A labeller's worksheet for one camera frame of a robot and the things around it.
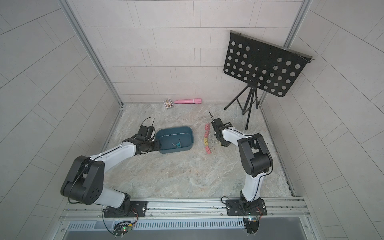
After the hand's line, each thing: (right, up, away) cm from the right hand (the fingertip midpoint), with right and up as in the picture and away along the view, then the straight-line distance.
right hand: (233, 137), depth 97 cm
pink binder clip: (-16, +7, +5) cm, 18 cm away
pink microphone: (-25, +26, +19) cm, 41 cm away
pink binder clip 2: (-17, +3, +2) cm, 18 cm away
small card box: (-47, +24, +18) cm, 55 cm away
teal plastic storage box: (-37, -1, -2) cm, 37 cm away
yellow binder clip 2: (-18, -3, -3) cm, 18 cm away
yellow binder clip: (-18, -1, -1) cm, 18 cm away
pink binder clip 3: (-17, -7, -6) cm, 19 cm away
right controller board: (+2, -36, -28) cm, 46 cm away
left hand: (-45, -3, -5) cm, 46 cm away
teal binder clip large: (-35, -3, -8) cm, 36 cm away
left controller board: (-56, -35, -32) cm, 74 cm away
